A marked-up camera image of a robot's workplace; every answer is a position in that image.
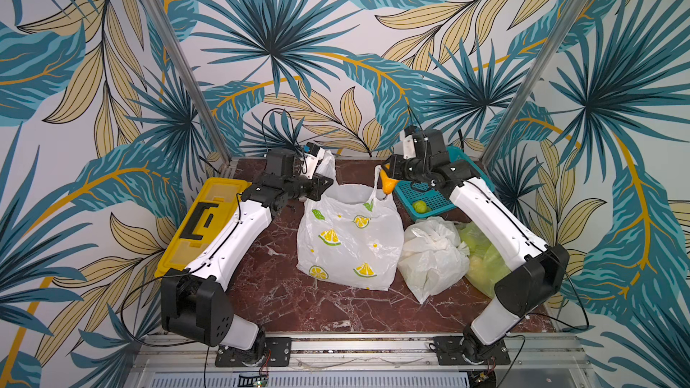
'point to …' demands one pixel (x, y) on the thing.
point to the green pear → (420, 207)
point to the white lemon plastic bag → (433, 260)
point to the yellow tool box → (214, 201)
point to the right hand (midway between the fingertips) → (387, 164)
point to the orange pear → (388, 184)
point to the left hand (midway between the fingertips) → (331, 184)
